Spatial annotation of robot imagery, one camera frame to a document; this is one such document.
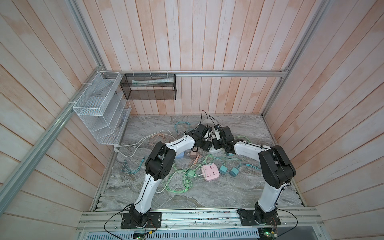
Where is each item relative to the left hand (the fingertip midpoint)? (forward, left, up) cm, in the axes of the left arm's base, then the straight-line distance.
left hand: (206, 146), depth 99 cm
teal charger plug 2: (-18, -16, -1) cm, 24 cm away
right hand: (+4, -7, +3) cm, 8 cm away
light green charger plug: (-20, +10, +1) cm, 22 cm away
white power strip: (-5, -4, +3) cm, 7 cm away
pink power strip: (-18, -1, -1) cm, 18 cm away
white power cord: (-2, +53, -4) cm, 54 cm away
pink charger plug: (-6, +9, 0) cm, 11 cm away
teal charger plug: (-17, -9, 0) cm, 19 cm away
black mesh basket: (+35, +40, +23) cm, 58 cm away
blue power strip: (-7, +17, -1) cm, 19 cm away
